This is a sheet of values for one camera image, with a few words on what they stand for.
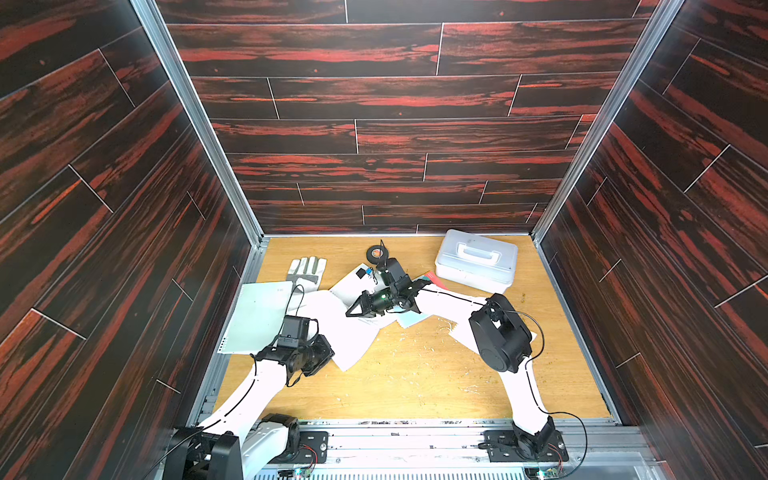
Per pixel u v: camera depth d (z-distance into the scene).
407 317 0.95
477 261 0.98
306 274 1.08
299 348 0.67
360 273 0.86
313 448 0.73
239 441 0.42
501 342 0.55
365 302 0.80
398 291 0.75
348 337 0.87
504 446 0.73
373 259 1.12
